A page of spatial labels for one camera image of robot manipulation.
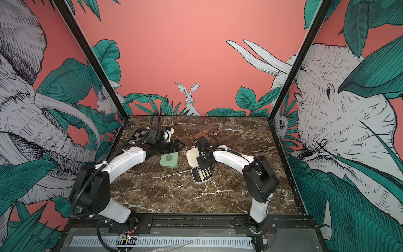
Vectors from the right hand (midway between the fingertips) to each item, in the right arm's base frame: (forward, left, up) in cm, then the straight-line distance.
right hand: (201, 161), depth 90 cm
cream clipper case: (-6, +2, -5) cm, 8 cm away
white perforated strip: (-38, +16, -6) cm, 42 cm away
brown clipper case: (+24, +3, -4) cm, 24 cm away
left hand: (+6, +11, +9) cm, 15 cm away
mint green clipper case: (+3, +20, -4) cm, 20 cm away
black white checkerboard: (+21, +45, -3) cm, 50 cm away
